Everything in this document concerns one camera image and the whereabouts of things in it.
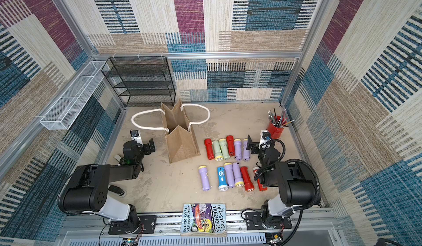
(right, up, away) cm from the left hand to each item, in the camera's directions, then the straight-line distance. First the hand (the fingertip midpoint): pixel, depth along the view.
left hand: (144, 139), depth 94 cm
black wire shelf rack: (-8, +36, +15) cm, 40 cm away
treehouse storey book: (+35, -32, -21) cm, 52 cm away
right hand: (+64, +2, -3) cm, 64 cm away
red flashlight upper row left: (+36, -3, +2) cm, 37 cm away
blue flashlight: (+43, -19, -11) cm, 49 cm away
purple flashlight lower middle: (+48, -17, -9) cm, 51 cm away
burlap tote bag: (+22, -1, -6) cm, 22 cm away
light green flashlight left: (+42, -7, -2) cm, 42 cm away
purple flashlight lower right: (+51, -19, -11) cm, 56 cm away
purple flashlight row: (+53, -3, +2) cm, 53 cm away
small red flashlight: (+62, -22, -13) cm, 67 cm away
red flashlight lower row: (+56, -21, -12) cm, 61 cm away
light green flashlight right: (+45, -3, +2) cm, 45 cm away
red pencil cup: (+74, +6, 0) cm, 75 cm away
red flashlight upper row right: (+49, -1, +3) cm, 49 cm away
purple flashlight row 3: (+35, -20, -11) cm, 42 cm away
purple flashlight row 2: (+57, -7, -1) cm, 58 cm away
